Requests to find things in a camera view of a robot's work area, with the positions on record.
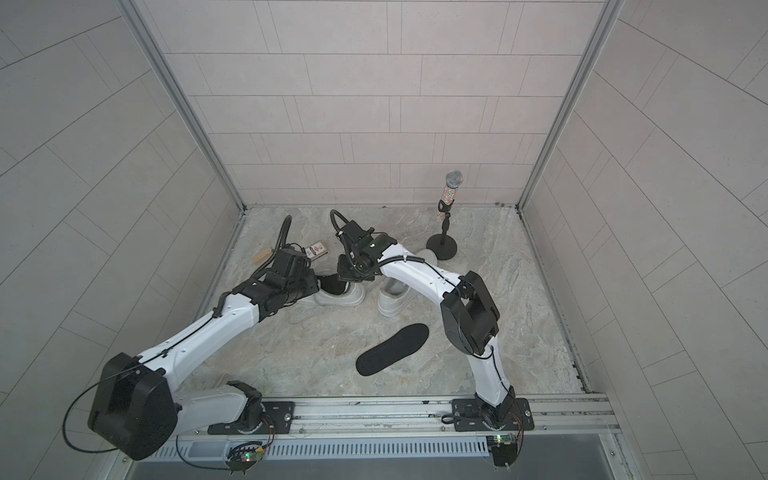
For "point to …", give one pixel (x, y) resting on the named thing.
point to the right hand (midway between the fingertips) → (341, 277)
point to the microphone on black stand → (443, 246)
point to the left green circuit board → (243, 455)
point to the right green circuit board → (504, 448)
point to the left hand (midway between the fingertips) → (322, 277)
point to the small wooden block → (260, 257)
